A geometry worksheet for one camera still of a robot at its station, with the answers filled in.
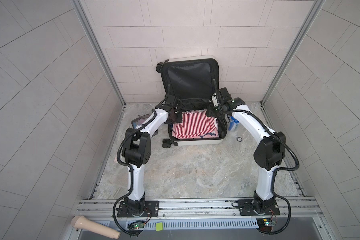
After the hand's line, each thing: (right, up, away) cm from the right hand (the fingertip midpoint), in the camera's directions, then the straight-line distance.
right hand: (207, 112), depth 89 cm
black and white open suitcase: (-10, +21, +3) cm, 23 cm away
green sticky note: (-24, -51, -24) cm, 61 cm away
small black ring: (+21, -17, +7) cm, 28 cm away
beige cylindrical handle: (-58, -48, -24) cm, 79 cm away
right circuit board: (+24, -51, -21) cm, 61 cm away
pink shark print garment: (+5, -13, +2) cm, 14 cm away
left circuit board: (-34, -50, -25) cm, 65 cm away
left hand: (-15, -2, +6) cm, 16 cm away
